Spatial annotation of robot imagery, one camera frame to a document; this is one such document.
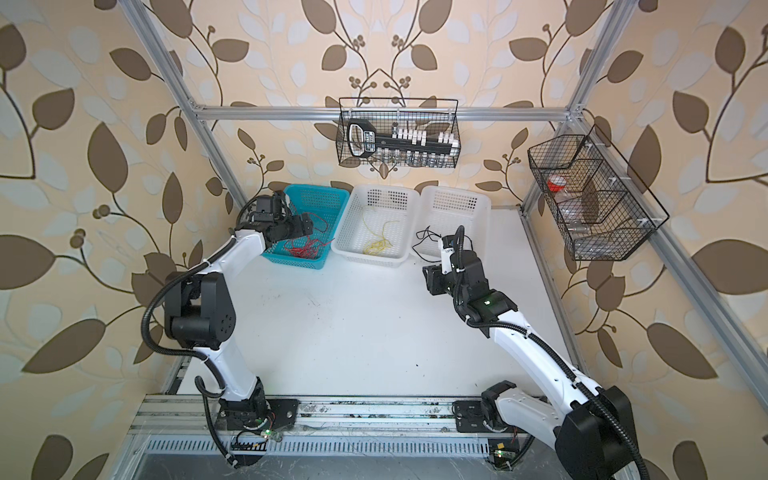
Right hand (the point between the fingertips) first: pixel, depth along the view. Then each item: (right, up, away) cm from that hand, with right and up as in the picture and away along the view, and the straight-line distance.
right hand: (433, 270), depth 80 cm
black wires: (+1, +10, +28) cm, 30 cm away
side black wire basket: (+43, +20, -1) cm, 47 cm away
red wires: (-43, +5, +28) cm, 52 cm away
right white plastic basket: (+9, +21, +37) cm, 44 cm away
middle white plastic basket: (-17, +14, +35) cm, 42 cm away
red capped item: (+34, +24, 0) cm, 41 cm away
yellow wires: (-17, +5, +27) cm, 33 cm away
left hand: (-41, +14, +15) cm, 46 cm away
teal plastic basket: (-38, +21, +37) cm, 58 cm away
